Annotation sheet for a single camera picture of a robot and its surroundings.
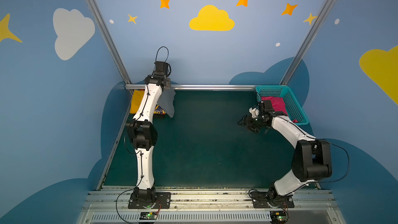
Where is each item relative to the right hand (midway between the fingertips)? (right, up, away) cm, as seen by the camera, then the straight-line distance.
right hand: (243, 123), depth 91 cm
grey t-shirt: (-46, +13, +2) cm, 48 cm away
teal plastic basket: (+39, +6, +12) cm, 42 cm away
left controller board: (-50, -41, -20) cm, 67 cm away
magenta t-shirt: (+30, +11, +18) cm, 36 cm away
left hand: (-49, +25, +2) cm, 55 cm away
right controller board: (+11, -42, -19) cm, 48 cm away
